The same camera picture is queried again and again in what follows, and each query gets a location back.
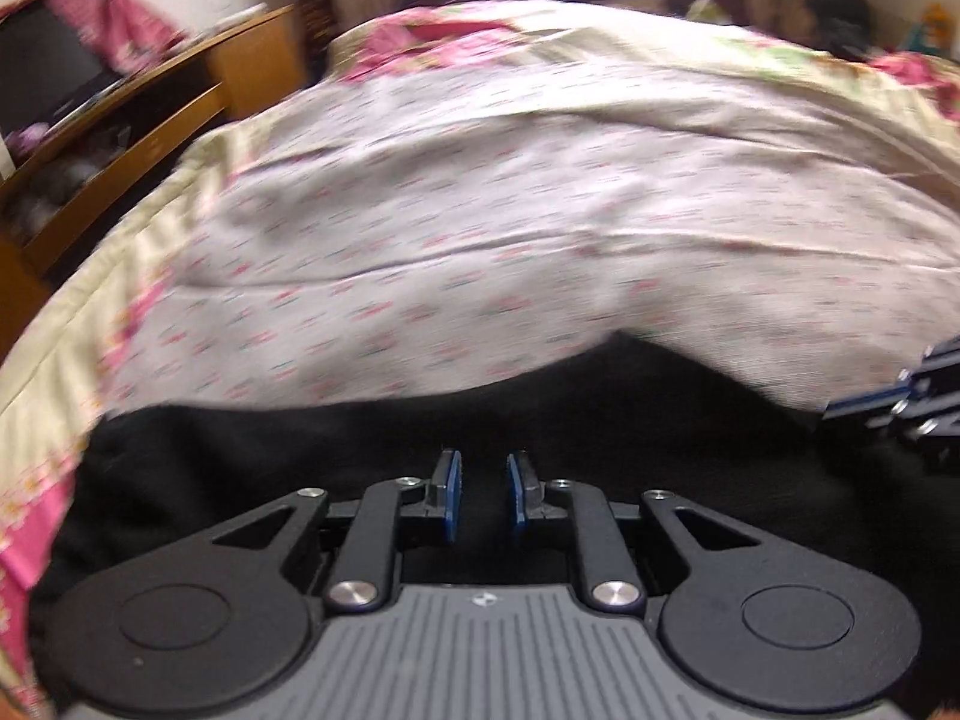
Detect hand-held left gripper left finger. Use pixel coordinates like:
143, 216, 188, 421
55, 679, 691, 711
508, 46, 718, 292
178, 449, 463, 614

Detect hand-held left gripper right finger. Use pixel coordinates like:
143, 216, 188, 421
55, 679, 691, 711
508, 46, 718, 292
505, 451, 785, 614

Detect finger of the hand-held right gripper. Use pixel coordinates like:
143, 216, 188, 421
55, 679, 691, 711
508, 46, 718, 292
823, 341, 960, 421
866, 409, 960, 470

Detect black pants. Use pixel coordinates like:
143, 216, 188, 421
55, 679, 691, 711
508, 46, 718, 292
26, 331, 960, 638

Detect cherry print bed sheet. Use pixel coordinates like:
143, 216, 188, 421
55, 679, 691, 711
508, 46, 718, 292
97, 52, 960, 421

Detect colourful toy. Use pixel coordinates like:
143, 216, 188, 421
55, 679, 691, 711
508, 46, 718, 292
904, 4, 960, 57

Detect black bag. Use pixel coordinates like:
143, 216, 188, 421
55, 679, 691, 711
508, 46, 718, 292
802, 0, 875, 61

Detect cream pink floral quilt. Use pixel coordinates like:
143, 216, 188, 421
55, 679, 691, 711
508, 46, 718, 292
0, 0, 960, 698

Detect wooden cabinet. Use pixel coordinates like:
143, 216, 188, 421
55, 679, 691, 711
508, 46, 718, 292
0, 4, 308, 361

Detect purple printed box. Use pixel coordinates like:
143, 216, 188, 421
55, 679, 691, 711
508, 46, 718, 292
298, 0, 335, 72

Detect black television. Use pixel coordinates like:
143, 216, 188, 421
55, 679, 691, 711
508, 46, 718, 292
0, 7, 125, 140

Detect pink cloth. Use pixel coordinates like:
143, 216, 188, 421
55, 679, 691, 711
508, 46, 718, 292
0, 0, 188, 68

